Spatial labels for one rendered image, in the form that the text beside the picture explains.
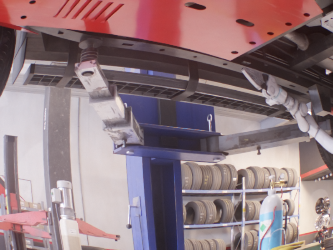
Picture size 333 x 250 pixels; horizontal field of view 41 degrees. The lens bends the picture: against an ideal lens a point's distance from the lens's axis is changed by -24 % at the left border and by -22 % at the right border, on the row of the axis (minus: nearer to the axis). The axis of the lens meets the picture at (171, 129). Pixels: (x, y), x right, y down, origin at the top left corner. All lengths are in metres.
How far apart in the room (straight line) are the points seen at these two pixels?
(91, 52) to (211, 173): 9.64
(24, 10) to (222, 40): 0.84
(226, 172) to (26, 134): 4.52
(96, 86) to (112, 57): 0.35
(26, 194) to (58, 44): 8.40
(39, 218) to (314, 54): 3.42
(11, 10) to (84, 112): 9.93
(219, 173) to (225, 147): 8.51
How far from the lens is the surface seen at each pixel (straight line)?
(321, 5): 1.94
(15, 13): 1.71
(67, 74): 2.28
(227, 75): 2.67
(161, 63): 2.49
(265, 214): 4.27
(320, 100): 2.60
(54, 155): 4.86
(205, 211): 11.16
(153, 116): 3.04
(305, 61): 2.49
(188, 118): 3.15
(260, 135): 2.99
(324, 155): 3.27
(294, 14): 1.75
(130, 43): 2.04
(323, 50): 2.37
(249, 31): 1.90
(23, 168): 10.65
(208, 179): 11.32
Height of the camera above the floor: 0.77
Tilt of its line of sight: 16 degrees up
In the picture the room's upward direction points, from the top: 3 degrees counter-clockwise
